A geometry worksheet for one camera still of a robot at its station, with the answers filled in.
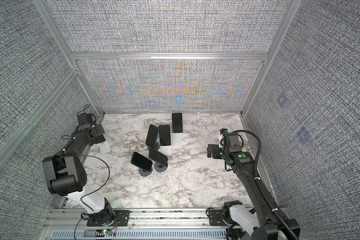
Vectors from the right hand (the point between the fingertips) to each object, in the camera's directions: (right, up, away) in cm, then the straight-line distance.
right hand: (216, 147), depth 80 cm
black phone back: (-22, +15, +16) cm, 31 cm away
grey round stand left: (-41, -15, +7) cm, 44 cm away
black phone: (-37, +6, +12) cm, 39 cm away
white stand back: (-22, +4, +21) cm, 31 cm away
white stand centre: (-28, -4, +17) cm, 34 cm away
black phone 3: (-32, -6, +5) cm, 33 cm away
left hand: (-73, +9, +12) cm, 74 cm away
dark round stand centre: (-36, -3, +15) cm, 39 cm away
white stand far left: (-70, -3, +19) cm, 73 cm away
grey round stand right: (-32, -13, +9) cm, 36 cm away
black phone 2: (-41, -8, +3) cm, 42 cm away
